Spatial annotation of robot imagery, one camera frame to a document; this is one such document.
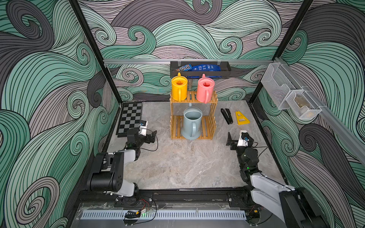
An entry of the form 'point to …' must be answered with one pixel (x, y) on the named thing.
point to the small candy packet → (185, 68)
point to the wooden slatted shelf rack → (208, 122)
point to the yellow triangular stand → (241, 119)
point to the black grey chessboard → (130, 117)
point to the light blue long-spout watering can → (192, 121)
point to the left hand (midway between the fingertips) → (149, 128)
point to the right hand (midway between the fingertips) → (239, 133)
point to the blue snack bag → (206, 67)
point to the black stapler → (227, 116)
